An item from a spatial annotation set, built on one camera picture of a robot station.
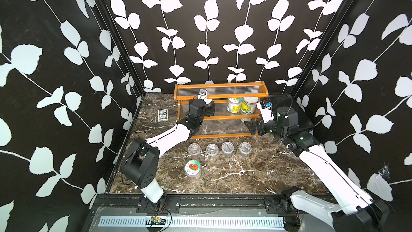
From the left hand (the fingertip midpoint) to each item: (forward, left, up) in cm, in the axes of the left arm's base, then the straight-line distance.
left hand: (205, 97), depth 86 cm
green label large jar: (-5, -23, -2) cm, 24 cm away
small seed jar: (-22, +7, -19) cm, 30 cm away
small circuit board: (-53, +24, -24) cm, 63 cm away
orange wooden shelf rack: (-2, -12, -24) cm, 27 cm away
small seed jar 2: (-23, -3, -18) cm, 29 cm away
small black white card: (+6, +29, -23) cm, 38 cm away
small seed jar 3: (-22, -12, -18) cm, 31 cm away
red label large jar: (-34, +7, -15) cm, 38 cm away
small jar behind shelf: (-3, -24, -18) cm, 30 cm away
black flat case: (+15, -61, -22) cm, 66 cm away
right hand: (-16, -22, +3) cm, 27 cm away
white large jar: (-3, -2, +1) cm, 4 cm away
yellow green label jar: (-4, -16, -3) cm, 16 cm away
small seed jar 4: (-23, -21, -18) cm, 36 cm away
